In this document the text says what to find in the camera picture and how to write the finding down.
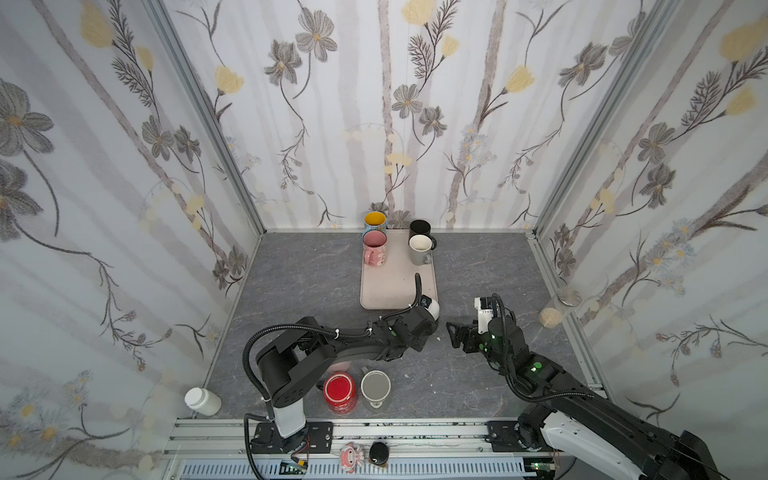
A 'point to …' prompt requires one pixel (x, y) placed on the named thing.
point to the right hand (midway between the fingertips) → (454, 318)
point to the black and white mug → (431, 306)
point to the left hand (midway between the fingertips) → (416, 321)
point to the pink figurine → (351, 457)
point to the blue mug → (374, 220)
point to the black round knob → (378, 453)
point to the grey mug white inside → (420, 249)
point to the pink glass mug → (374, 247)
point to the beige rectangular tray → (393, 286)
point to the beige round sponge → (549, 317)
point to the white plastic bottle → (203, 400)
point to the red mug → (340, 392)
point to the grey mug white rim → (375, 386)
